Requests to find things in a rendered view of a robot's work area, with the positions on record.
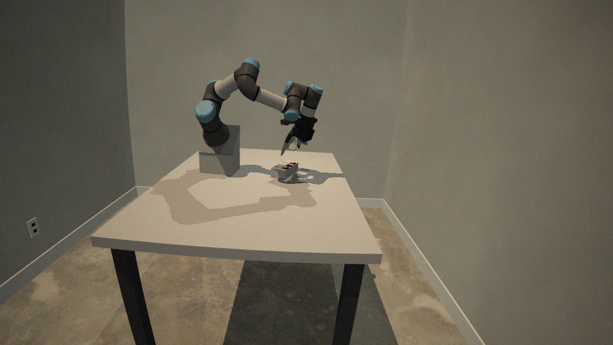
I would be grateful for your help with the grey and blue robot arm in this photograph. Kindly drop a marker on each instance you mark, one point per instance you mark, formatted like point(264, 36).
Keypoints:
point(215, 133)

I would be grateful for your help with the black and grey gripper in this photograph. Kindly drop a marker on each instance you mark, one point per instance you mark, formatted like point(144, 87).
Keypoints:
point(303, 131)

